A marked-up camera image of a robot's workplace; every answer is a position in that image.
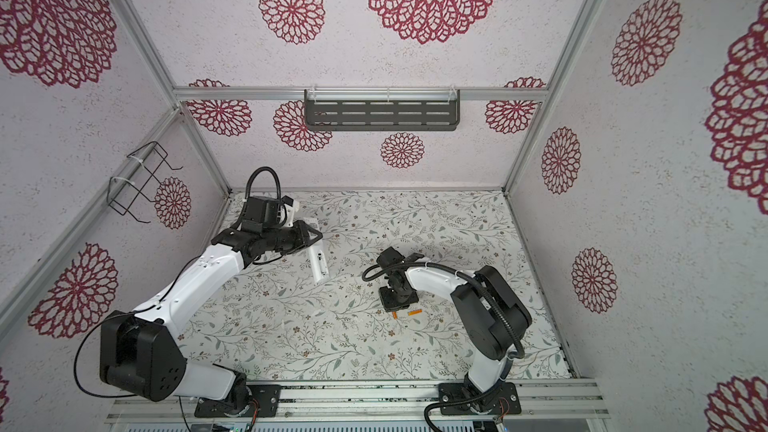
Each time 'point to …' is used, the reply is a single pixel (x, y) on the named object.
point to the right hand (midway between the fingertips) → (389, 302)
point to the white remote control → (320, 262)
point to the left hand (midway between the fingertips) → (320, 240)
